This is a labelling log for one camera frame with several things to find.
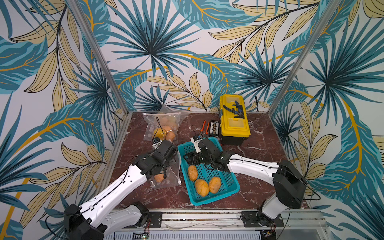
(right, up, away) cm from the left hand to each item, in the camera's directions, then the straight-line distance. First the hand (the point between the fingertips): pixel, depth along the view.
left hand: (169, 160), depth 76 cm
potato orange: (-3, +12, +21) cm, 24 cm away
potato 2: (+17, -15, +2) cm, 22 cm away
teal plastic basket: (+32, -14, +6) cm, 35 cm away
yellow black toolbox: (+36, +17, +14) cm, 42 cm away
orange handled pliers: (+20, +19, +34) cm, 44 cm away
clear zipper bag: (-11, +31, +42) cm, 53 cm away
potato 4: (-10, +14, +19) cm, 25 cm away
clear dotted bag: (-10, +18, +28) cm, 35 cm away
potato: (+12, -8, +8) cm, 16 cm away
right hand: (+9, +2, +7) cm, 12 cm away
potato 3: (+24, -14, +4) cm, 28 cm away
